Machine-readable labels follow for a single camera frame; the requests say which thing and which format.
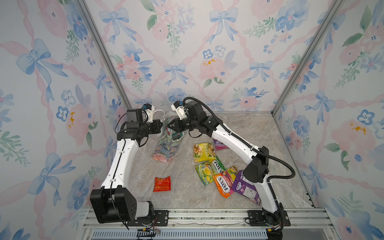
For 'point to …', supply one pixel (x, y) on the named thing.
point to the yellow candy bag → (203, 152)
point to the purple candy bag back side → (245, 188)
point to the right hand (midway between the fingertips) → (167, 124)
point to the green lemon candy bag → (206, 170)
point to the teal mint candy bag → (168, 130)
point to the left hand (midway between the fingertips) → (162, 122)
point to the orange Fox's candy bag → (224, 183)
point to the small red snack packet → (161, 184)
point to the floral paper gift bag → (168, 143)
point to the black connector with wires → (147, 232)
